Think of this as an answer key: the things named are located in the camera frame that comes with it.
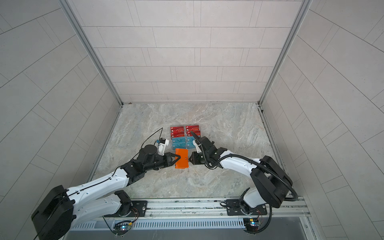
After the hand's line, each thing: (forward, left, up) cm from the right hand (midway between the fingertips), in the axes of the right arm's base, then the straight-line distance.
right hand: (189, 161), depth 82 cm
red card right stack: (+19, -4, +4) cm, 20 cm away
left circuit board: (-28, +31, -2) cm, 41 cm away
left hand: (-2, +2, +8) cm, 8 cm away
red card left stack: (+18, +7, +4) cm, 20 cm away
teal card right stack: (+12, 0, -2) cm, 12 cm away
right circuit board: (-30, -27, -6) cm, 41 cm away
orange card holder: (-3, +3, +5) cm, 7 cm away
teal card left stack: (+13, +6, -1) cm, 14 cm away
